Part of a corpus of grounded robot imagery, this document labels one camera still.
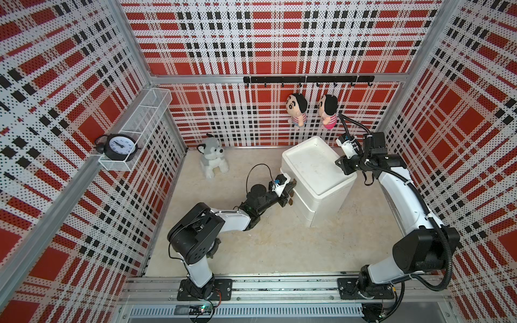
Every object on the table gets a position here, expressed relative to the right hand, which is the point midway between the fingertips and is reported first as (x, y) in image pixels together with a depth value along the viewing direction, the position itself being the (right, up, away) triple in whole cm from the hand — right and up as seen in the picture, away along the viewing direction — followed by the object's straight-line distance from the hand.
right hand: (342, 160), depth 81 cm
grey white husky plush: (-59, +2, +18) cm, 62 cm away
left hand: (-19, -9, +2) cm, 21 cm away
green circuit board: (-53, -53, -12) cm, 76 cm away
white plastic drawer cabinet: (-10, -9, -5) cm, 14 cm away
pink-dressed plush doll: (-3, +24, +12) cm, 27 cm away
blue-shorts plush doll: (-18, +25, +9) cm, 32 cm away
